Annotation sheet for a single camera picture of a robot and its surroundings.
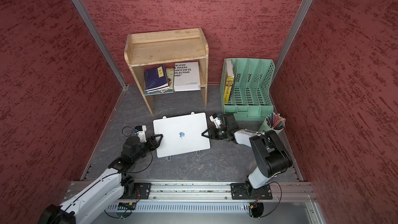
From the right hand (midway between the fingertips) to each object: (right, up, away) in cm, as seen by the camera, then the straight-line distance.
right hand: (203, 137), depth 88 cm
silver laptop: (-13, +2, -2) cm, 13 cm away
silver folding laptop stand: (-3, -8, -3) cm, 9 cm away
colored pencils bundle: (+41, +9, -2) cm, 42 cm away
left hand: (-24, -1, -3) cm, 24 cm away
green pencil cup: (+34, +7, -5) cm, 35 cm away
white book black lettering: (-10, +36, +4) cm, 37 cm away
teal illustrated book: (-22, +40, +10) cm, 47 cm away
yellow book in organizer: (+16, +28, +10) cm, 34 cm away
